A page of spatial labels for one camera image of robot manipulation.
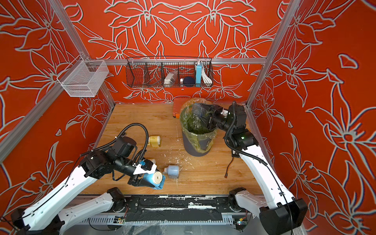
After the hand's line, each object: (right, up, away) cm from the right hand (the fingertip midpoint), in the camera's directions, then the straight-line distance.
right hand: (195, 107), depth 63 cm
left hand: (-17, -29, -2) cm, 34 cm away
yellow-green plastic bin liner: (0, -8, +18) cm, 20 cm away
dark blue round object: (-2, +20, +32) cm, 38 cm away
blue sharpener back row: (-16, -29, -6) cm, 34 cm away
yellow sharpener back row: (-24, -19, +26) cm, 41 cm away
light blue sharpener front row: (-11, -33, +13) cm, 38 cm away
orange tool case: (-11, +7, +54) cm, 55 cm away
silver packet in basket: (-14, +20, +29) cm, 38 cm away
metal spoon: (-48, -16, +36) cm, 62 cm away
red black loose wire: (+20, -38, +20) cm, 47 cm away
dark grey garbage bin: (+6, -19, +13) cm, 24 cm away
